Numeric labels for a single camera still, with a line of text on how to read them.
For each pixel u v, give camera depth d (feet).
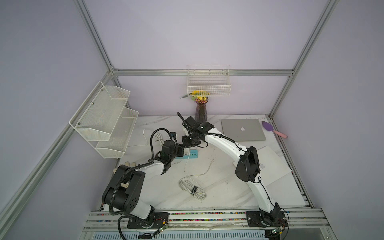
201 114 3.64
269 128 3.74
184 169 2.98
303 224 2.41
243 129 3.64
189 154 3.14
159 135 2.35
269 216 2.10
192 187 2.70
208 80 3.12
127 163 3.08
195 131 2.18
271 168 2.99
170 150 2.34
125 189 1.45
